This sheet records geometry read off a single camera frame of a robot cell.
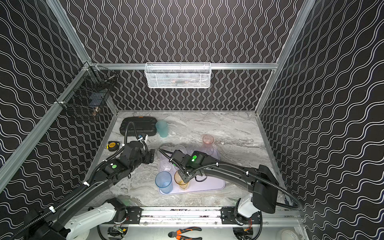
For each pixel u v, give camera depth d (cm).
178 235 69
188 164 54
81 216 52
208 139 100
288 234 70
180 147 89
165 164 90
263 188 41
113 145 98
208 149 95
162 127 106
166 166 86
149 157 70
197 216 76
